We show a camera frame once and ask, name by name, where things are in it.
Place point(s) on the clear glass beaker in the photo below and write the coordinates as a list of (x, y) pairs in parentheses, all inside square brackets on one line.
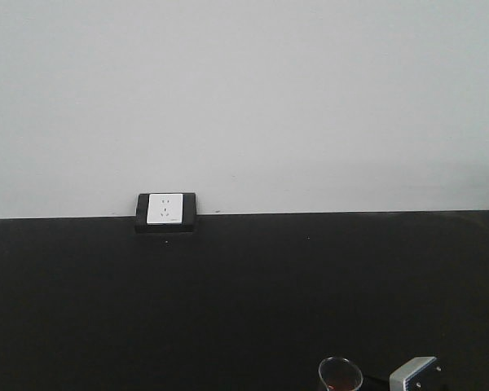
[(340, 372)]

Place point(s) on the white wall socket black frame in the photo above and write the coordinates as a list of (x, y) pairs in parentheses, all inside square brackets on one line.
[(165, 209)]

